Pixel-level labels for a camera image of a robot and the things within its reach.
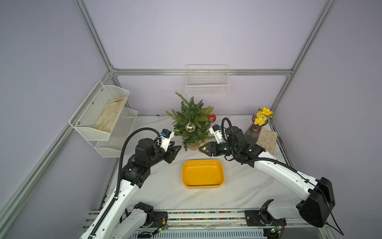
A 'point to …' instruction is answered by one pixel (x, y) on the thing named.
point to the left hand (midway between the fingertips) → (176, 147)
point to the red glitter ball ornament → (212, 117)
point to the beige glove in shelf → (109, 115)
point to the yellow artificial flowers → (263, 115)
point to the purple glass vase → (251, 135)
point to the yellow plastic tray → (203, 174)
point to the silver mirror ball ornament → (190, 127)
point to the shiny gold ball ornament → (201, 144)
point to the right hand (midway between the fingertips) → (203, 150)
